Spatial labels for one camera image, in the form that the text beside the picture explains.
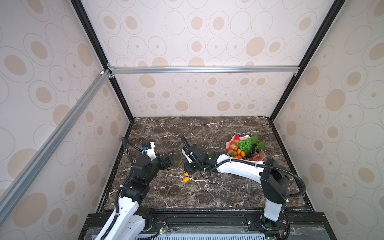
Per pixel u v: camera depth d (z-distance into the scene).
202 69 0.91
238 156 0.93
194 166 0.71
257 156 0.89
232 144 0.97
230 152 0.93
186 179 0.87
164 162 0.66
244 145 0.96
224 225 0.74
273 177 0.51
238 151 0.95
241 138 1.02
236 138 0.99
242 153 0.94
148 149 0.65
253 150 0.95
